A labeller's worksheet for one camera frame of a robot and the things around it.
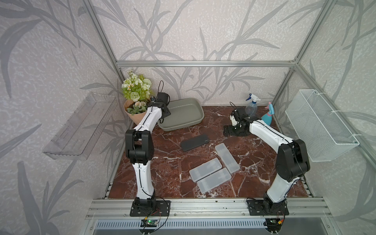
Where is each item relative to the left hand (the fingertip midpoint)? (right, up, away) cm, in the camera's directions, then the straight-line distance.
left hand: (161, 113), depth 98 cm
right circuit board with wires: (+62, -57, -26) cm, 88 cm away
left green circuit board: (0, -55, -27) cm, 61 cm away
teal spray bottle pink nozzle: (+73, -3, +1) cm, 73 cm away
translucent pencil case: (+43, -29, -6) cm, 53 cm away
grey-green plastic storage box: (+14, +1, +21) cm, 25 cm away
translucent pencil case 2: (+29, -34, -11) cm, 46 cm away
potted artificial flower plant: (-14, +15, -7) cm, 22 cm away
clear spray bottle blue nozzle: (+66, +4, +14) cm, 68 cm away
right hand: (+45, -12, -5) cm, 47 cm away
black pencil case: (+22, -20, +2) cm, 30 cm away
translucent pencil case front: (+26, -35, -12) cm, 46 cm away
